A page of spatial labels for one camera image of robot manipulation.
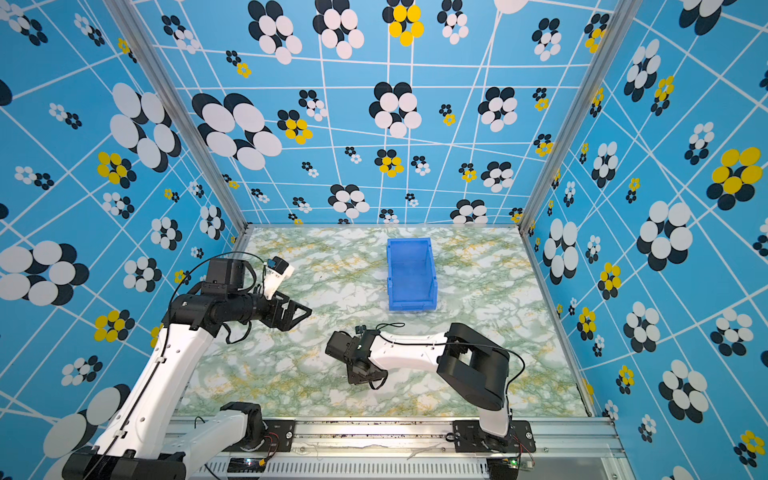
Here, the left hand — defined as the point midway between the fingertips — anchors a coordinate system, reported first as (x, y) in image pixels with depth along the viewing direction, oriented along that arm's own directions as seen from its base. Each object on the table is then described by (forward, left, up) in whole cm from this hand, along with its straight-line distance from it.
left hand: (298, 303), depth 73 cm
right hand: (-11, -15, -23) cm, 29 cm away
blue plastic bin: (+26, -30, -26) cm, 48 cm away
